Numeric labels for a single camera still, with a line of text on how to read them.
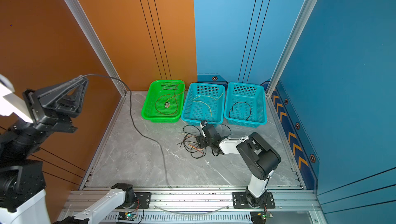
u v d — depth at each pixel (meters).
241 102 1.13
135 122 1.03
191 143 0.87
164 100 1.15
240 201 0.72
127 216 0.71
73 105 0.31
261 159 0.47
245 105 1.12
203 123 0.85
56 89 0.28
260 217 0.70
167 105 1.12
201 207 0.74
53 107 0.28
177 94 1.18
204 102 1.12
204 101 1.12
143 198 0.74
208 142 0.73
